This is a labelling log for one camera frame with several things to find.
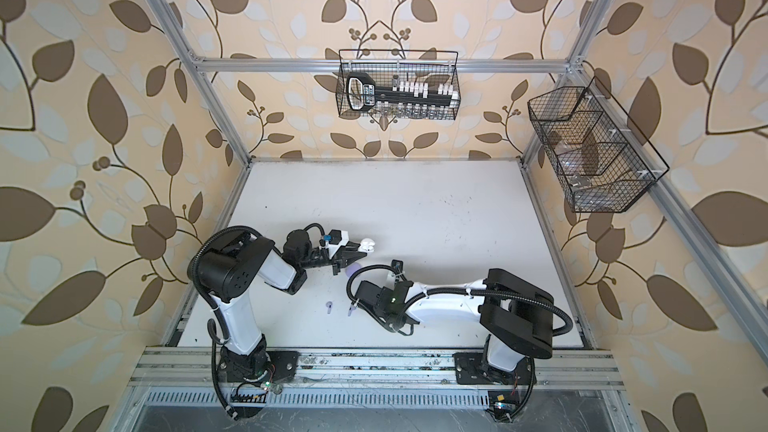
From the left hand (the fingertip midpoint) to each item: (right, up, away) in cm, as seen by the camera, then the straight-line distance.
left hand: (365, 249), depth 86 cm
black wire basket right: (+60, +24, -12) cm, 66 cm away
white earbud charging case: (0, +1, 0) cm, 1 cm away
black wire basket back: (+10, +40, +3) cm, 42 cm away
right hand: (+5, -16, -3) cm, 17 cm away
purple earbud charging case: (-4, -5, -1) cm, 7 cm away
